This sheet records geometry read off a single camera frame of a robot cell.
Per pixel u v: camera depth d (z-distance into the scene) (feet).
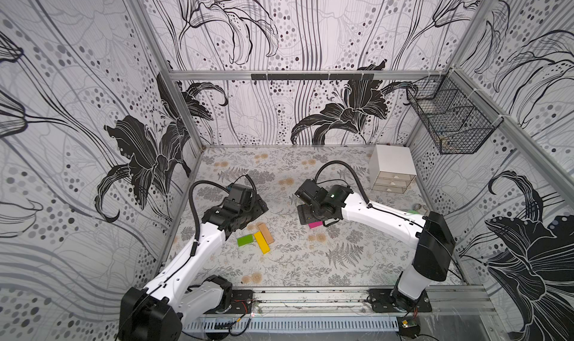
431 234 1.51
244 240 2.88
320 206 1.90
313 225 2.94
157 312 1.23
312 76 2.98
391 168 3.05
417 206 3.05
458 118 2.89
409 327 2.30
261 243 2.81
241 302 2.36
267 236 2.83
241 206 1.96
